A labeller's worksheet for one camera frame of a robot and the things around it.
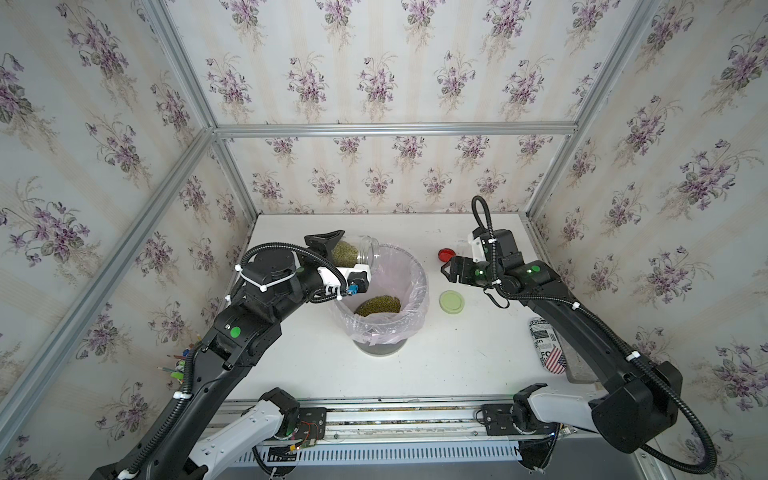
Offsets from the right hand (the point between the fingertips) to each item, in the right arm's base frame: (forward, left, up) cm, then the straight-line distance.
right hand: (460, 270), depth 80 cm
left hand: (-7, +30, +20) cm, 36 cm away
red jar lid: (+21, -2, -20) cm, 29 cm away
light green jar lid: (+1, -1, -20) cm, 20 cm away
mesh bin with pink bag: (-18, +20, +7) cm, 28 cm away
